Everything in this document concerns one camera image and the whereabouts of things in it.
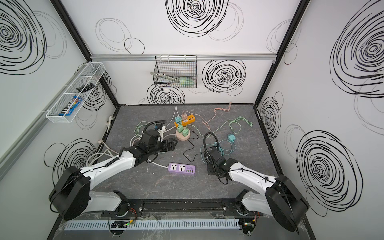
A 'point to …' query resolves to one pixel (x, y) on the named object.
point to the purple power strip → (181, 168)
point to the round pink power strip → (180, 136)
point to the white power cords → (112, 152)
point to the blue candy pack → (76, 103)
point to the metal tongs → (173, 77)
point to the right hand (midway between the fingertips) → (210, 167)
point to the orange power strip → (190, 119)
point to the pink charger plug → (184, 116)
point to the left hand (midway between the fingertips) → (173, 141)
